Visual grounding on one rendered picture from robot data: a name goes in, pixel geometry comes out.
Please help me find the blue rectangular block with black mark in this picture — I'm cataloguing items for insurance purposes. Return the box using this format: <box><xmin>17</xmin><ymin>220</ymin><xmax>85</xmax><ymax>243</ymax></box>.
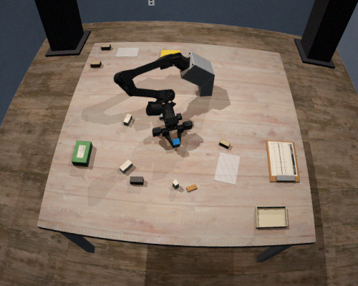
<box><xmin>172</xmin><ymin>138</ymin><xmax>180</xmax><ymax>148</ymax></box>

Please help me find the white patterned sheet of paper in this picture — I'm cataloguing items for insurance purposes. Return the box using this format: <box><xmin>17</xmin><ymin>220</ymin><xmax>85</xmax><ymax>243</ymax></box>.
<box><xmin>214</xmin><ymin>152</ymin><xmax>240</xmax><ymax>185</ymax></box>

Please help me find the orange flat bar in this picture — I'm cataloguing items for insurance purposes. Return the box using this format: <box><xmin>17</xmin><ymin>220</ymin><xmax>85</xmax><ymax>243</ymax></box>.
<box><xmin>186</xmin><ymin>184</ymin><xmax>197</xmax><ymax>192</ymax></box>

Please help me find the yellow rectangular block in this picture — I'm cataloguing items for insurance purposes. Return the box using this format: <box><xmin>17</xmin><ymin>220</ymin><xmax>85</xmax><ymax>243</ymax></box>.
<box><xmin>160</xmin><ymin>50</ymin><xmax>180</xmax><ymax>57</ymax></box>

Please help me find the beige shallow tray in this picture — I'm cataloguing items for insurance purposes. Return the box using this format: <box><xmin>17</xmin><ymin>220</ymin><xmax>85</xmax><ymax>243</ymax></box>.
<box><xmin>255</xmin><ymin>206</ymin><xmax>288</xmax><ymax>229</ymax></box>

